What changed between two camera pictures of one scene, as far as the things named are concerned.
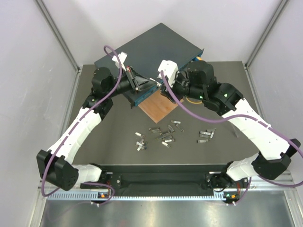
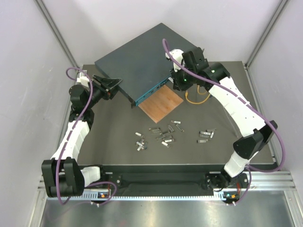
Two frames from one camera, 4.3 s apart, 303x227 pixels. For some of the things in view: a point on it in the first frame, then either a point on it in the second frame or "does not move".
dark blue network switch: x=146 y=53 does not move
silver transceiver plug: x=211 y=130 does not move
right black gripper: x=165 y=91 to x=177 y=84
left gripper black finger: x=175 y=122 does not move
